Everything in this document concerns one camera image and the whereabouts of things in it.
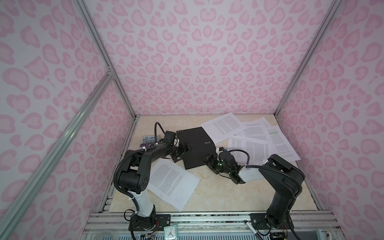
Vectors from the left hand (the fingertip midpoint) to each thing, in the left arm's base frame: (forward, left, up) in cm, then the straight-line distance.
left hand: (190, 150), depth 94 cm
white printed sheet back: (+24, -25, -6) cm, 35 cm away
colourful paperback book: (+11, +30, -3) cm, 32 cm away
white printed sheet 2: (+3, -47, -6) cm, 47 cm away
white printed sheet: (-20, +10, -5) cm, 23 cm away
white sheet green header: (+6, -62, -6) cm, 63 cm away
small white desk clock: (-42, +8, -2) cm, 43 cm away
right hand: (-8, -8, +1) cm, 11 cm away
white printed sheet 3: (+21, -50, -5) cm, 54 cm away
